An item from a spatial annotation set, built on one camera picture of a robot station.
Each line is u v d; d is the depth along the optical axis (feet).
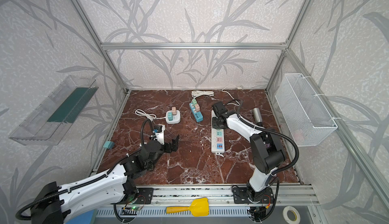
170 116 3.18
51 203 1.32
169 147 2.27
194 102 3.44
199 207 2.33
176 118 3.32
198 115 3.34
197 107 3.34
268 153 1.53
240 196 2.39
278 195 2.37
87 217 2.16
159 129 2.18
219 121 2.19
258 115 3.34
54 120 2.11
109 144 2.93
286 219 2.22
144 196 2.38
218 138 2.99
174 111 3.27
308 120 1.99
